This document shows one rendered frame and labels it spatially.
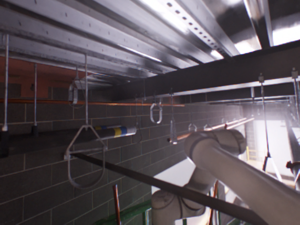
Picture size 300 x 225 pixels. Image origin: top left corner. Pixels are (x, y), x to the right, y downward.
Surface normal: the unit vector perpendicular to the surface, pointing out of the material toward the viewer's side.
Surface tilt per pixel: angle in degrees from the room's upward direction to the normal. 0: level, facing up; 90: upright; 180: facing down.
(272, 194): 46
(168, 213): 89
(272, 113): 90
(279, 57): 90
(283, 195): 29
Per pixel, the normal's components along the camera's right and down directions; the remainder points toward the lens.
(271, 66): -0.66, -0.03
